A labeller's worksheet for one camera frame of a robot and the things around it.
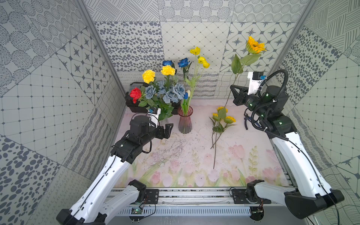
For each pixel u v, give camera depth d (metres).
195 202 0.73
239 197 0.73
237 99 0.55
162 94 0.80
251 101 0.53
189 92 0.85
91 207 0.38
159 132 0.61
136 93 0.71
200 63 0.80
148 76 0.68
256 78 0.51
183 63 0.78
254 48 0.49
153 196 0.73
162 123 0.95
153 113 0.59
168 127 0.62
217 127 0.99
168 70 0.67
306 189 0.38
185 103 0.87
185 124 0.98
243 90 0.55
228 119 1.01
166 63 0.77
